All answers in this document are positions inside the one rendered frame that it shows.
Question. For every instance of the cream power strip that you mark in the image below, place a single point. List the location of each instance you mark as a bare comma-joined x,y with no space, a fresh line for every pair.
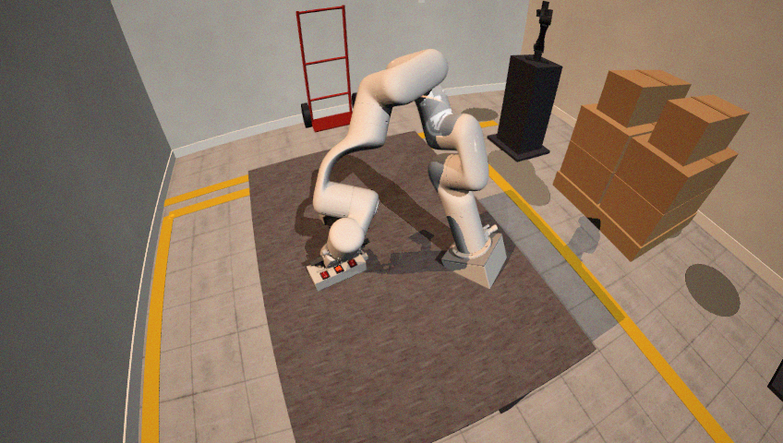
324,278

